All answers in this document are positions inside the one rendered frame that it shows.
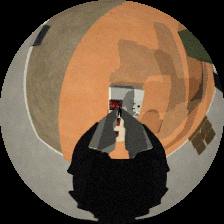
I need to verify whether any white power strip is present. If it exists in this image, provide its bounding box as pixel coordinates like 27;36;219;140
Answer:
109;84;145;141

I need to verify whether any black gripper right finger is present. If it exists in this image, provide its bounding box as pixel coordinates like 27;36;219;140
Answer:
119;108;170;173

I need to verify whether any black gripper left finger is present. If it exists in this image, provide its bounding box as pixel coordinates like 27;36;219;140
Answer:
67;107;119;175

